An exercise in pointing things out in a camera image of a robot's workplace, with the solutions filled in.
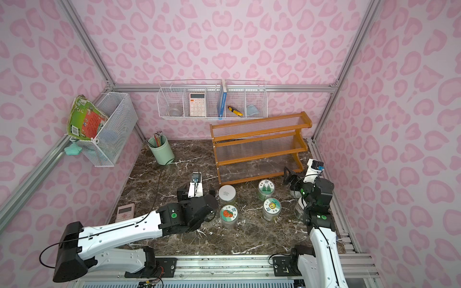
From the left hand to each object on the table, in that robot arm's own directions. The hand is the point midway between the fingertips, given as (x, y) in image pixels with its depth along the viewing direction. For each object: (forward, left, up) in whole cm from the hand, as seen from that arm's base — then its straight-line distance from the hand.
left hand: (201, 184), depth 74 cm
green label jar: (+5, -29, -14) cm, 32 cm away
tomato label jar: (-8, -11, -13) cm, 19 cm away
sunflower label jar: (-6, -30, -13) cm, 33 cm away
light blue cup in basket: (+45, -23, +3) cm, 51 cm away
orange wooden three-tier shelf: (+39, -29, -22) cm, 53 cm away
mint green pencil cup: (+27, +26, -8) cm, 38 cm away
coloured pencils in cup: (+32, +29, -5) cm, 43 cm away
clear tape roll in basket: (+41, +19, +5) cm, 45 cm away
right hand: (+6, -39, +3) cm, 39 cm away
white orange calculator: (+41, +5, +10) cm, 43 cm away
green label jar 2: (+1, -10, -12) cm, 16 cm away
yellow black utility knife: (+40, -14, +6) cm, 43 cm away
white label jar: (-5, -43, -15) cm, 46 cm away
